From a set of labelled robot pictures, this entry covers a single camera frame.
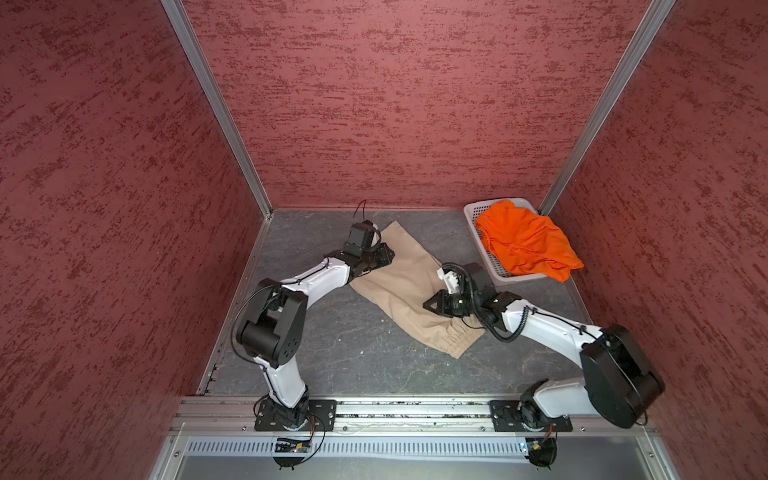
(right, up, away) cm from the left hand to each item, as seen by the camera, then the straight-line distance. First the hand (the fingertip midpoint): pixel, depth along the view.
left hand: (391, 259), depth 93 cm
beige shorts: (+2, -10, +2) cm, 10 cm away
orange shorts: (+49, +5, +11) cm, 51 cm away
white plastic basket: (+34, -5, -4) cm, 35 cm away
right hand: (+9, -15, -10) cm, 20 cm away
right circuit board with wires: (+37, -46, -22) cm, 63 cm away
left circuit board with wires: (-25, -46, -21) cm, 57 cm away
